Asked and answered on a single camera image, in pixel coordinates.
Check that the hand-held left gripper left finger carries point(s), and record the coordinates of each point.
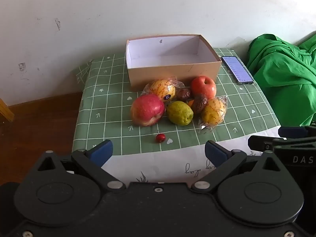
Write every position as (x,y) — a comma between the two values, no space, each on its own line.
(102,150)

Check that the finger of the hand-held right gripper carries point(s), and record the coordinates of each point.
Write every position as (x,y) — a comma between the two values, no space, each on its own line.
(293,131)
(261,143)

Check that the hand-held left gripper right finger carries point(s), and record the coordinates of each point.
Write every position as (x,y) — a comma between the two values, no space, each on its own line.
(214,151)

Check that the plastic-wrapped yellow citrus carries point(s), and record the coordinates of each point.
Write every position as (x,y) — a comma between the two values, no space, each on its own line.
(161,88)
(213,111)

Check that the brown dried date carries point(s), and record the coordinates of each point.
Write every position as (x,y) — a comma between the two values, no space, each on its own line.
(184,94)
(199,103)

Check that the green pear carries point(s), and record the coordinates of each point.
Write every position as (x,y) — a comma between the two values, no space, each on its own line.
(179,112)

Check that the small orange mandarin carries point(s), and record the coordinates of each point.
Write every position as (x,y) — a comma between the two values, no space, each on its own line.
(190,102)

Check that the small red crabapple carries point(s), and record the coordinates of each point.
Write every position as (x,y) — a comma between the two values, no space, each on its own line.
(160,138)

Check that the large pink-red apple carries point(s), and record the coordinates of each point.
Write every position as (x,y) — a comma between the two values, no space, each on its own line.
(147,109)

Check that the deep red apple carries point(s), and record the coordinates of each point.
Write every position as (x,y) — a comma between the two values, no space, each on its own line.
(203,86)

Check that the brown cardboard box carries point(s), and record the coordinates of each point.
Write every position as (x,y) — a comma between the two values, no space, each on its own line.
(172,72)

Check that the green checked tablecloth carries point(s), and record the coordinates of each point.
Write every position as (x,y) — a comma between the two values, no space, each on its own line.
(111,103)

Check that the green cloth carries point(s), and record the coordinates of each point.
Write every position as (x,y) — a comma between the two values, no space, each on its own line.
(284,79)

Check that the smartphone in clear case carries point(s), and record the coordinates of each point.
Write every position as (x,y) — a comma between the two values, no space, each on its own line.
(237,69)

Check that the yellow wooden furniture piece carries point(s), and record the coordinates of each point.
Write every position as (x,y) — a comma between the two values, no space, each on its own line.
(5,111)

